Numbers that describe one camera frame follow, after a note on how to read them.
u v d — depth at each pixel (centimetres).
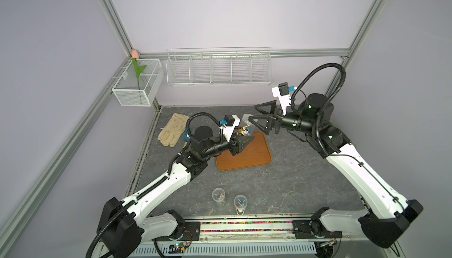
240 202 76
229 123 57
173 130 109
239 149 62
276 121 49
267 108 60
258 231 75
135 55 89
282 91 50
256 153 98
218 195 79
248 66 103
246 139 63
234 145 59
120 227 39
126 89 85
